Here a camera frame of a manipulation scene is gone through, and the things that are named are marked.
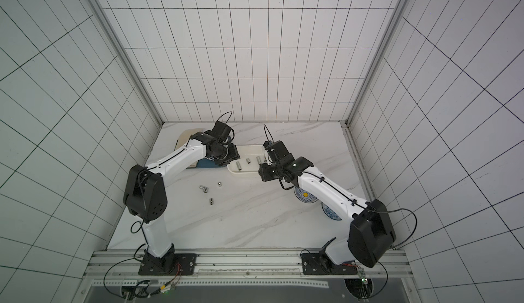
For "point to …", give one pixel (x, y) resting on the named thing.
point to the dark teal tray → (207, 163)
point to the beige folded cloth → (184, 137)
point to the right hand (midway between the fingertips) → (256, 172)
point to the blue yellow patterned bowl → (303, 196)
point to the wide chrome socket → (205, 188)
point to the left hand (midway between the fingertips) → (233, 161)
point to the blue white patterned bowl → (329, 213)
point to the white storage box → (250, 157)
